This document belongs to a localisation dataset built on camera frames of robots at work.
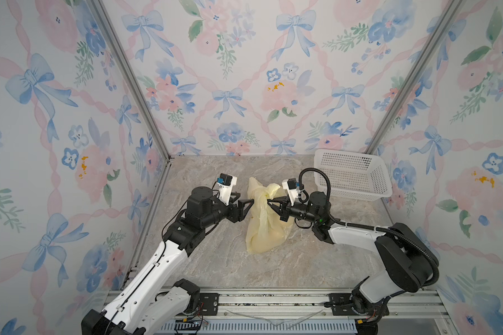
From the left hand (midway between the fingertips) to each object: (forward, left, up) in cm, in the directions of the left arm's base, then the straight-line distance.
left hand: (247, 198), depth 71 cm
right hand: (+3, -7, -7) cm, 11 cm away
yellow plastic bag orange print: (-7, -6, -10) cm, 14 cm away
